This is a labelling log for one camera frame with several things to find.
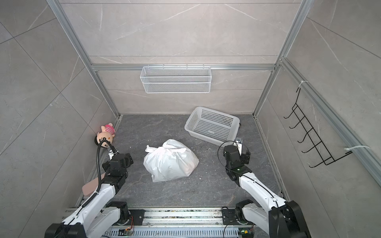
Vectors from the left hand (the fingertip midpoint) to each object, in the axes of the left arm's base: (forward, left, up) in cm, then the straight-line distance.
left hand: (119, 156), depth 84 cm
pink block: (-14, +15, -9) cm, 23 cm away
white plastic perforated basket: (+28, -60, -11) cm, 67 cm away
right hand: (+1, -70, +2) cm, 70 cm away
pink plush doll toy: (+22, +17, -6) cm, 29 cm away
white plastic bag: (-8, -33, +8) cm, 35 cm away
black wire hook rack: (-3, -99, +20) cm, 101 cm away
